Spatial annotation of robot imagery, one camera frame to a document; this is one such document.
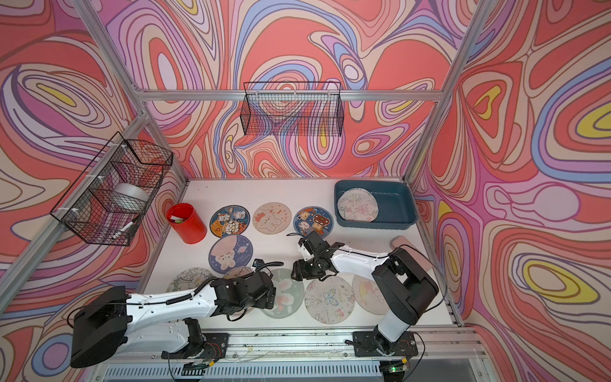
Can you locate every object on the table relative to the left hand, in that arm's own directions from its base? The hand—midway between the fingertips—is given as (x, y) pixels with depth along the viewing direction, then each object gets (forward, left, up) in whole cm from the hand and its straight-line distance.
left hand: (269, 296), depth 82 cm
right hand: (+6, -11, 0) cm, 12 cm away
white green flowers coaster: (+7, +32, -2) cm, 32 cm away
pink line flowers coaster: (+41, -36, +1) cm, 55 cm away
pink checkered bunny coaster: (+34, +3, 0) cm, 35 cm away
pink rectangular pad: (+22, -51, +1) cm, 56 cm away
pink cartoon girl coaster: (+1, -35, -2) cm, 35 cm away
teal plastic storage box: (+38, -54, +1) cm, 66 cm away
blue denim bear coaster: (+34, -14, -1) cm, 36 cm away
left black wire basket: (+17, +46, +32) cm, 58 cm away
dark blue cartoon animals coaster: (+33, +22, -1) cm, 40 cm away
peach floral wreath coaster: (+9, +13, -1) cm, 16 cm away
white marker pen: (+12, +43, +24) cm, 51 cm away
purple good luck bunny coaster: (+17, +18, 0) cm, 25 cm away
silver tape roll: (+18, +39, +32) cm, 54 cm away
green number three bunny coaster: (+1, -7, -2) cm, 7 cm away
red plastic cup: (+24, +33, +6) cm, 41 cm away
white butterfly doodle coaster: (-1, -21, -1) cm, 21 cm away
